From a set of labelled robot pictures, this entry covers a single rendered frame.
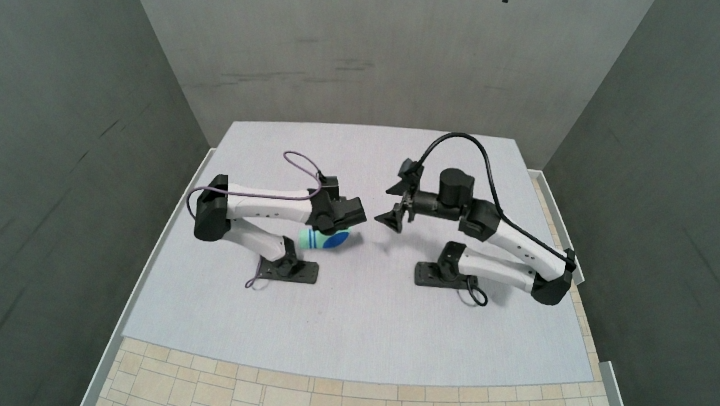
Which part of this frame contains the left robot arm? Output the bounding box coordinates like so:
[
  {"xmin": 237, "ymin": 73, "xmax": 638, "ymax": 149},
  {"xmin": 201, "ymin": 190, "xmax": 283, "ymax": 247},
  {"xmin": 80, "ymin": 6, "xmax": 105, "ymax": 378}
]
[{"xmin": 193, "ymin": 172, "xmax": 367, "ymax": 283}]

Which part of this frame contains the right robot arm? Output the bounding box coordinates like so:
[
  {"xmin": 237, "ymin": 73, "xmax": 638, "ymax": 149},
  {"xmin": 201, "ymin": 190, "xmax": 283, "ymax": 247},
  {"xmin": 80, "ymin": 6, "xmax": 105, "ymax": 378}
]
[{"xmin": 397, "ymin": 157, "xmax": 576, "ymax": 306}]

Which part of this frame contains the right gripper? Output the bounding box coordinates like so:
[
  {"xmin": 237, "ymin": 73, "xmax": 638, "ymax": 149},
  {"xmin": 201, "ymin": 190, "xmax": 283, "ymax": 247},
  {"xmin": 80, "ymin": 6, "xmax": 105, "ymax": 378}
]
[{"xmin": 374, "ymin": 179, "xmax": 439, "ymax": 234}]

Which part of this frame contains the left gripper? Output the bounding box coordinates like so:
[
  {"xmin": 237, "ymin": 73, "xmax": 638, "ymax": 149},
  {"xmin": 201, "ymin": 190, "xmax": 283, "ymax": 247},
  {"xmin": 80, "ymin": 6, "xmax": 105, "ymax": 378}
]
[{"xmin": 312, "ymin": 196, "xmax": 349, "ymax": 231}]

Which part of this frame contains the mint green and blue sock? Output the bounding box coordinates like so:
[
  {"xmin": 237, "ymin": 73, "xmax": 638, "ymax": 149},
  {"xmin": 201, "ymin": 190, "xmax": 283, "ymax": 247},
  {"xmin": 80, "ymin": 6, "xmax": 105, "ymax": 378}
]
[{"xmin": 299, "ymin": 227, "xmax": 352, "ymax": 249}]

